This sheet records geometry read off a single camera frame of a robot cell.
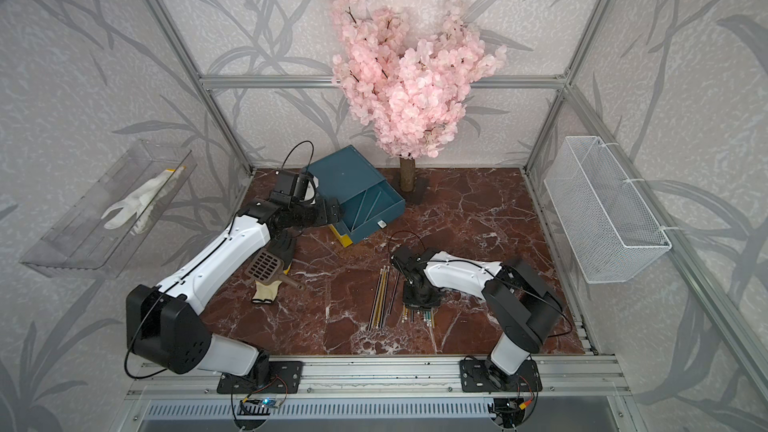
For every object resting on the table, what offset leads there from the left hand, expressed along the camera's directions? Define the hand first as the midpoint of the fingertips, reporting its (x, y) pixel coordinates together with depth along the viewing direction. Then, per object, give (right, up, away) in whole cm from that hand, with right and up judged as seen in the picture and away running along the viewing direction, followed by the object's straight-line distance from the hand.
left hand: (333, 213), depth 83 cm
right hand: (+22, -28, +2) cm, 36 cm away
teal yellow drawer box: (+1, +11, +7) cm, 13 cm away
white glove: (-38, +3, -19) cm, 42 cm away
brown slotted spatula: (-21, -17, +6) cm, 28 cm away
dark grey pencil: (+18, -21, +8) cm, 29 cm away
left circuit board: (-12, -45, -13) cm, 48 cm away
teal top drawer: (+10, +1, +5) cm, 12 cm away
